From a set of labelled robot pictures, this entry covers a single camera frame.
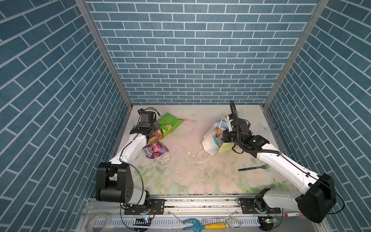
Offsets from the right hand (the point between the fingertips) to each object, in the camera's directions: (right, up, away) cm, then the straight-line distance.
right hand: (222, 129), depth 81 cm
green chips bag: (-34, +3, +20) cm, 40 cm away
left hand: (-41, +4, +8) cm, 42 cm away
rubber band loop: (+4, -43, -11) cm, 45 cm away
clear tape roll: (-58, -45, -13) cm, 74 cm away
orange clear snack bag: (-44, -8, +17) cm, 48 cm away
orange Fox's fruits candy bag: (-38, -4, +7) cm, 39 cm away
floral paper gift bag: (-5, -12, +15) cm, 20 cm away
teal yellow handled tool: (-14, -44, -15) cm, 49 cm away
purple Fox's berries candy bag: (-41, -14, +7) cm, 44 cm away
